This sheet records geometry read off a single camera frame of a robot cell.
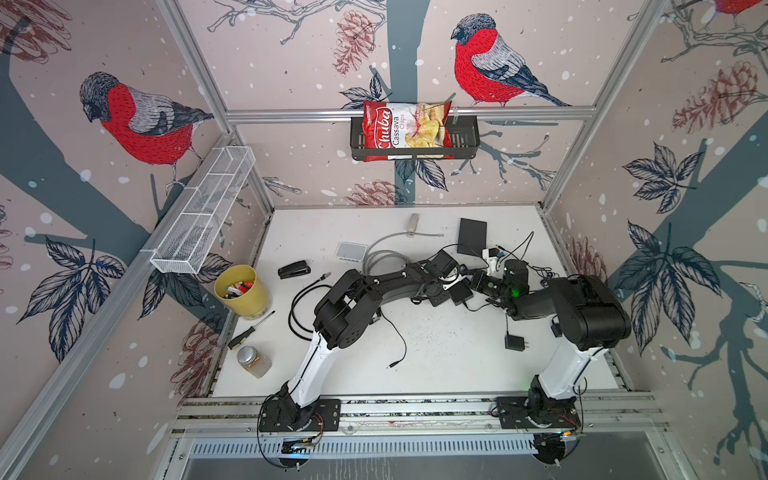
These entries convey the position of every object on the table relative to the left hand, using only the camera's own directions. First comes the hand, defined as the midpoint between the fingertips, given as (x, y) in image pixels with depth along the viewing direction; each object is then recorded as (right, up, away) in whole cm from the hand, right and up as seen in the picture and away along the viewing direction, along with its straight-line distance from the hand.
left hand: (442, 289), depth 95 cm
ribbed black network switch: (+4, +1, -8) cm, 9 cm away
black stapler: (-50, +6, +6) cm, 51 cm away
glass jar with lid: (-52, -14, -21) cm, 57 cm away
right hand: (+4, +3, 0) cm, 5 cm away
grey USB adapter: (-9, +21, +18) cm, 29 cm away
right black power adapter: (+19, -13, -11) cm, 25 cm away
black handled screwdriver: (-61, -12, -9) cm, 63 cm away
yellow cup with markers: (-60, +2, -11) cm, 61 cm away
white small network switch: (-31, +12, +10) cm, 35 cm away
